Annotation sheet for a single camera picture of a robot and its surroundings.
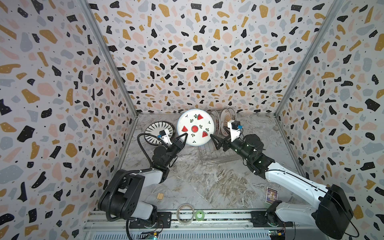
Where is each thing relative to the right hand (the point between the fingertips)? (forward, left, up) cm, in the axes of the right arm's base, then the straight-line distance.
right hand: (216, 129), depth 71 cm
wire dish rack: (+3, +2, -32) cm, 32 cm away
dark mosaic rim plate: (+23, +42, -30) cm, 57 cm away
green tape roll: (-30, +6, -32) cm, 44 cm away
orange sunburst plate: (+28, -9, -20) cm, 36 cm away
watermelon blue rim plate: (+9, +9, -7) cm, 14 cm away
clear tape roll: (-31, +19, -32) cm, 48 cm away
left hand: (+3, +14, -7) cm, 16 cm away
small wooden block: (-22, +29, -30) cm, 47 cm away
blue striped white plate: (+24, +42, -30) cm, 57 cm away
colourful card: (-21, -32, -31) cm, 49 cm away
